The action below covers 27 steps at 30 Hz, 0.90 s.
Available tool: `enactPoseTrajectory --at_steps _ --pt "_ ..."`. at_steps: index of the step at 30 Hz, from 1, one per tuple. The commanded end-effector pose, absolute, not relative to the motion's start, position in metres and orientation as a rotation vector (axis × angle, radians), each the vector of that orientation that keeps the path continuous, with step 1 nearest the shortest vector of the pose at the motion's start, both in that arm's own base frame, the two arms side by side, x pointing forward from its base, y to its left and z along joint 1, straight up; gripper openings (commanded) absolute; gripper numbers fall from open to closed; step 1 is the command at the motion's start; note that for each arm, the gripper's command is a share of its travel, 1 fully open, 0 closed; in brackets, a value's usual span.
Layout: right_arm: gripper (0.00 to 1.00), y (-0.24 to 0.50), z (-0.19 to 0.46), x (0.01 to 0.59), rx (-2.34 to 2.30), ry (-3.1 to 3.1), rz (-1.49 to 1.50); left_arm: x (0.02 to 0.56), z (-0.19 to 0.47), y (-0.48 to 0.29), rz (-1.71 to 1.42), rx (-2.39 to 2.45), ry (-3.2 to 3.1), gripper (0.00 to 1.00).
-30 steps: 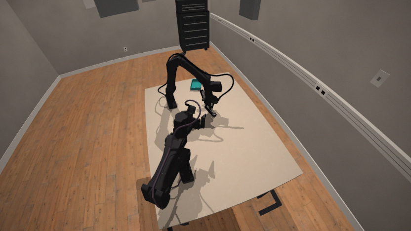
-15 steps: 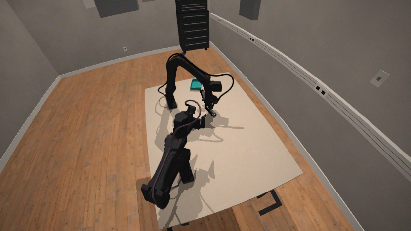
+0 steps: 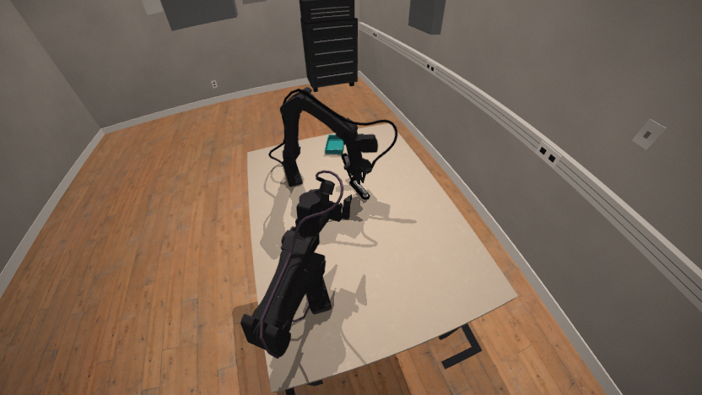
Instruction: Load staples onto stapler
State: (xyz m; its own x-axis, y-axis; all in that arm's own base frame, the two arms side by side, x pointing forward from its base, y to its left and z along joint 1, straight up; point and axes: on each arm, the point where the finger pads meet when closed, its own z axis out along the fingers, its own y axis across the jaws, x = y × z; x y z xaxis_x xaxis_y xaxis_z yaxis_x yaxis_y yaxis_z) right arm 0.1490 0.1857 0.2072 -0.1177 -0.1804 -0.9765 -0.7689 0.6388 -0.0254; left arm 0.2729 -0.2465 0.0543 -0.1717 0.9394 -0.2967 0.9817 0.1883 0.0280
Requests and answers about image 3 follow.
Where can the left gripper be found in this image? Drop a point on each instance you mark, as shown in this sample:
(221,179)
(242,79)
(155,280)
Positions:
(354,167)

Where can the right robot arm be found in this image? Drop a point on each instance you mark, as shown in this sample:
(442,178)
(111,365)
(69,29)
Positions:
(271,311)

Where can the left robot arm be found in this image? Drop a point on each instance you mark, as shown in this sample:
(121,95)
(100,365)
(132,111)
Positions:
(366,143)

